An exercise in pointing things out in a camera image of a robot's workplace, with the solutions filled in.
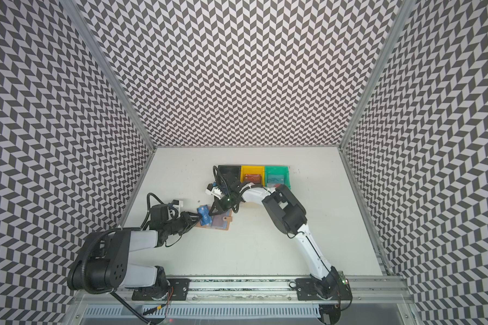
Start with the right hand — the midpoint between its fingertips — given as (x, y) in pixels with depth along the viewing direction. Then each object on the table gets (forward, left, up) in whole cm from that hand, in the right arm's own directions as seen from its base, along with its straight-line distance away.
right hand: (211, 216), depth 91 cm
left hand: (-1, +4, 0) cm, 5 cm away
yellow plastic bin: (+21, -19, +6) cm, 29 cm away
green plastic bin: (+25, -32, +2) cm, 41 cm away
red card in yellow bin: (+20, -20, +2) cm, 28 cm away
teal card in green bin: (+18, -29, +2) cm, 34 cm away
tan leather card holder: (-3, -4, 0) cm, 5 cm away
